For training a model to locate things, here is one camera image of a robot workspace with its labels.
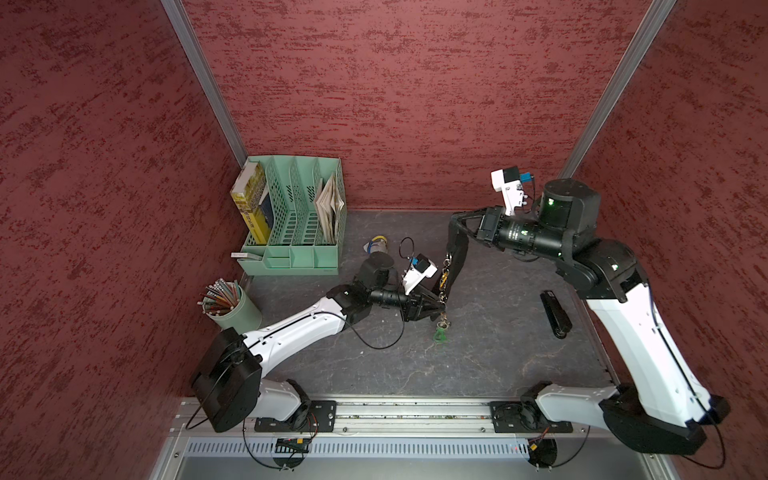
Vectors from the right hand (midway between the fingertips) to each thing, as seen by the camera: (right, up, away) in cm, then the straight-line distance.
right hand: (449, 228), depth 55 cm
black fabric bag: (+6, -9, +22) cm, 24 cm away
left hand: (0, -19, +15) cm, 24 cm away
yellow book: (-57, +13, +37) cm, 69 cm away
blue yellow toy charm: (-17, -4, +49) cm, 52 cm away
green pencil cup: (-53, -24, +25) cm, 63 cm away
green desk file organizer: (-45, -5, +44) cm, 63 cm away
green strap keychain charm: (+2, -29, +26) cm, 40 cm away
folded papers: (-31, +9, +37) cm, 49 cm away
